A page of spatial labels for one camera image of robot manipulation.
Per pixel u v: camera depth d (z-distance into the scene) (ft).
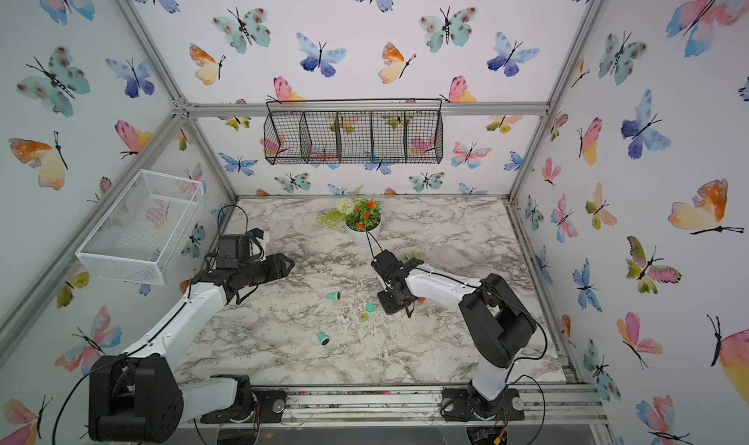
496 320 1.54
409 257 3.30
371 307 2.99
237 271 2.11
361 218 3.14
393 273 2.24
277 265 2.48
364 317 2.91
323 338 2.77
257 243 2.34
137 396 1.30
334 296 3.01
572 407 2.44
